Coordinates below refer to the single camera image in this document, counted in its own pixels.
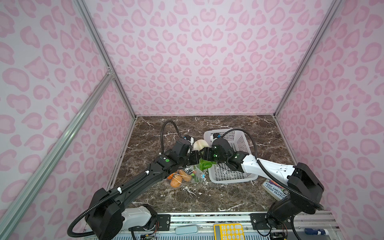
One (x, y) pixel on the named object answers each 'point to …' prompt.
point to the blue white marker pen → (321, 231)
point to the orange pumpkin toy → (170, 176)
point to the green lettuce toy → (204, 165)
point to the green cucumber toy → (195, 177)
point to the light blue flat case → (182, 230)
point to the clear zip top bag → (195, 169)
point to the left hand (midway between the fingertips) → (203, 154)
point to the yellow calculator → (228, 231)
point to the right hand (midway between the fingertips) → (203, 152)
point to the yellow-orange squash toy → (185, 176)
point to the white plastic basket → (238, 142)
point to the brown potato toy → (175, 181)
